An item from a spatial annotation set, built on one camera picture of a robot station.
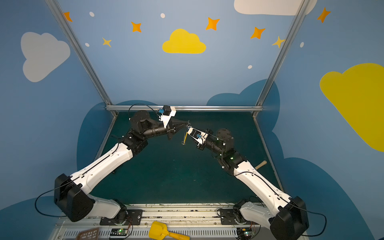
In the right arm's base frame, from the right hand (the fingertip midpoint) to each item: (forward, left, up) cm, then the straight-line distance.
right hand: (194, 126), depth 70 cm
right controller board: (-38, -26, -33) cm, 57 cm away
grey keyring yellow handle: (-7, +4, -4) cm, 9 cm away
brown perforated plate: (-43, +47, -32) cm, 71 cm away
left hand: (-2, +3, +5) cm, 6 cm away
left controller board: (-41, +34, -32) cm, 62 cm away
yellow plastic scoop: (-40, +15, -32) cm, 53 cm away
